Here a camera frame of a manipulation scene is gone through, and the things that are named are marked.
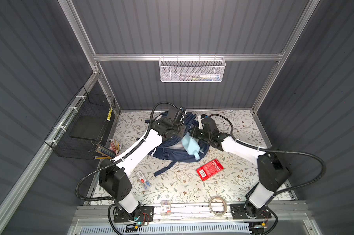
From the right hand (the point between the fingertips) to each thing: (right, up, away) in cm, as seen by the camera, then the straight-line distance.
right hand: (189, 131), depth 87 cm
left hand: (-5, +3, -6) cm, 8 cm away
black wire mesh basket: (-56, +4, -11) cm, 57 cm away
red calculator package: (+13, -24, +1) cm, 27 cm away
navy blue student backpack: (-8, -12, +2) cm, 15 cm away
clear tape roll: (+15, -39, -10) cm, 43 cm away
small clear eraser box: (-13, -38, -13) cm, 43 cm away
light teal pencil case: (+1, -8, -4) cm, 9 cm away
